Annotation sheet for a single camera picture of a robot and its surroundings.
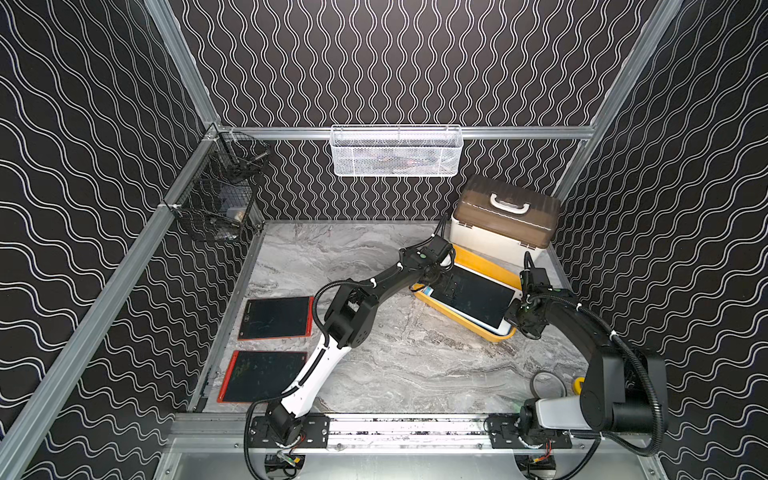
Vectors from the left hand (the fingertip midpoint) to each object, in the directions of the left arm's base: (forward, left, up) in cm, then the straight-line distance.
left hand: (447, 280), depth 98 cm
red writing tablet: (-15, +56, -5) cm, 58 cm away
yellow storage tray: (+11, -10, -3) cm, 15 cm away
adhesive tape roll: (-29, -26, -5) cm, 39 cm away
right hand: (-13, -20, 0) cm, 23 cm away
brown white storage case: (+15, -17, +14) cm, 27 cm away
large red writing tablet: (-32, +54, -7) cm, 63 cm away
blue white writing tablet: (-3, -9, -3) cm, 10 cm away
